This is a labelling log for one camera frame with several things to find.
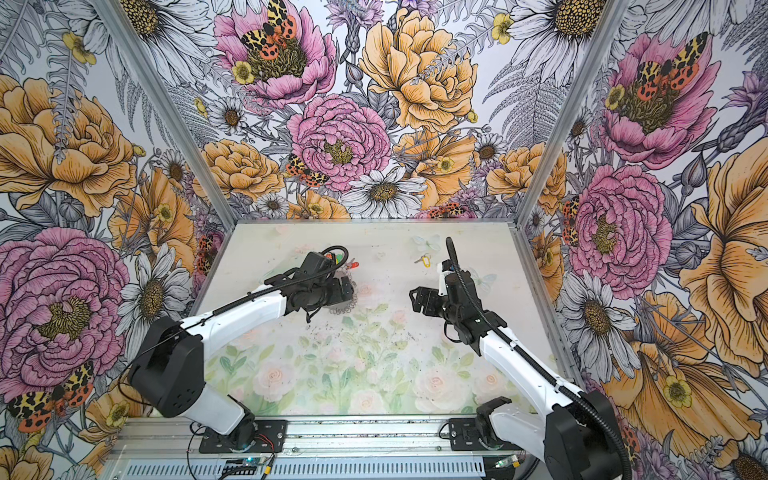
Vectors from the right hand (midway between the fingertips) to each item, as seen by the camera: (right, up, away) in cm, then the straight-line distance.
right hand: (423, 303), depth 84 cm
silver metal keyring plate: (-23, -4, +13) cm, 27 cm away
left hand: (-24, 0, +5) cm, 25 cm away
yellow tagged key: (+4, +11, +27) cm, 30 cm away
